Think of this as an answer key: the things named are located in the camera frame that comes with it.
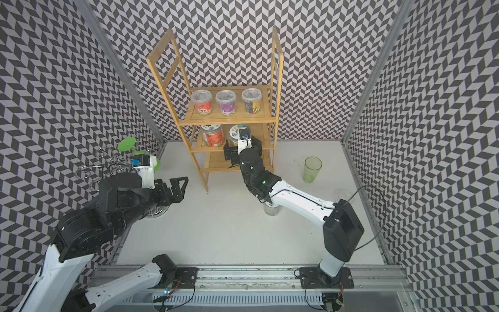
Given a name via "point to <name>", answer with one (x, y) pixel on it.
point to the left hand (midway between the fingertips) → (175, 184)
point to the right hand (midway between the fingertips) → (240, 141)
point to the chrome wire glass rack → (114, 164)
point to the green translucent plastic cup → (312, 164)
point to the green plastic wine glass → (127, 143)
